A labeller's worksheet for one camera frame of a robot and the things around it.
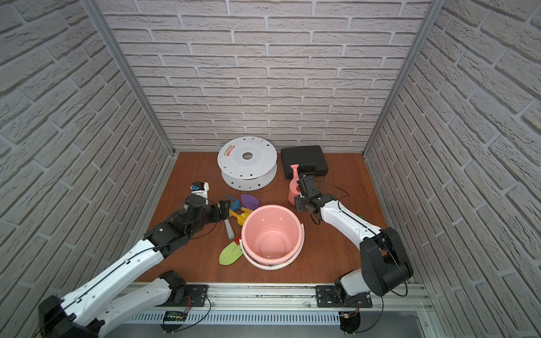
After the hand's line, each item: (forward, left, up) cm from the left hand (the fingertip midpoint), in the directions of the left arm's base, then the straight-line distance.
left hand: (217, 198), depth 78 cm
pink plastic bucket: (-8, -21, -18) cm, 29 cm away
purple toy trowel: (+9, -10, -18) cm, 23 cm away
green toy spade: (-15, -4, -19) cm, 24 cm away
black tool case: (+33, -41, -13) cm, 54 cm away
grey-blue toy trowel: (-2, -2, -17) cm, 17 cm away
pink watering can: (+7, -30, -6) cm, 31 cm away
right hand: (+5, -36, -10) cm, 37 cm away
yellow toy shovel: (+1, -7, -18) cm, 19 cm away
